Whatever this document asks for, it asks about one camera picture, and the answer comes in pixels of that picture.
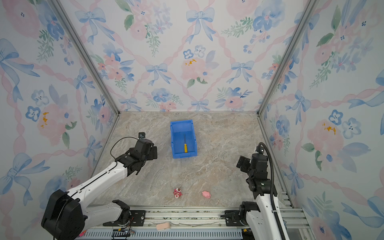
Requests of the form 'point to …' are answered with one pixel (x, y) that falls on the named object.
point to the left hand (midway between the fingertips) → (147, 148)
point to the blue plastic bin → (178, 129)
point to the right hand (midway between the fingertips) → (250, 159)
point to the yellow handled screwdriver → (185, 146)
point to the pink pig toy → (206, 194)
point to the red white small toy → (177, 192)
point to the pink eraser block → (163, 226)
